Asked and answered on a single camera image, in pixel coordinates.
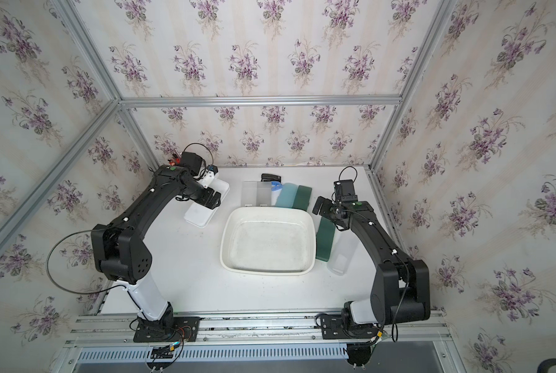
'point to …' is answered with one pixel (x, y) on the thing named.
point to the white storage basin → (268, 241)
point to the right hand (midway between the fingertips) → (326, 210)
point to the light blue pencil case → (286, 195)
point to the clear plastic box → (255, 193)
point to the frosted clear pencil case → (343, 248)
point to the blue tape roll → (276, 186)
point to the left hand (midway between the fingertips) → (210, 199)
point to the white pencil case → (199, 214)
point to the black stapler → (268, 177)
